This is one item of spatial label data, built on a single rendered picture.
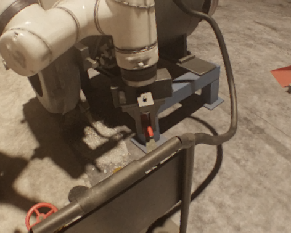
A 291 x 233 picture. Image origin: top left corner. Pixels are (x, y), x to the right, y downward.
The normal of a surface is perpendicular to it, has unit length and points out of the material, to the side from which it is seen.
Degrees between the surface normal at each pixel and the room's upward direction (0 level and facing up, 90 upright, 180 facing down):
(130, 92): 90
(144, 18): 90
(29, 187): 0
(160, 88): 90
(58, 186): 0
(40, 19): 52
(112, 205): 90
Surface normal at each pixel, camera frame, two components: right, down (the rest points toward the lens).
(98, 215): 0.63, 0.44
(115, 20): -0.33, 0.62
